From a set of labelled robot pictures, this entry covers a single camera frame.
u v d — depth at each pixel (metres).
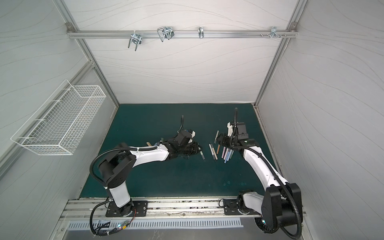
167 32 0.77
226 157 0.91
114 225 0.70
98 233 0.67
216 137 1.00
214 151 0.93
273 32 0.77
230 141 0.65
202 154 0.86
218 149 0.95
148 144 0.98
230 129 0.77
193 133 0.85
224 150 0.94
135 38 0.78
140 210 0.73
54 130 0.66
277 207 0.40
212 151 0.94
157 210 0.74
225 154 0.93
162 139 0.98
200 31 0.78
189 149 0.77
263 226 0.73
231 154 0.93
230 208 0.73
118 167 0.47
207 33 0.77
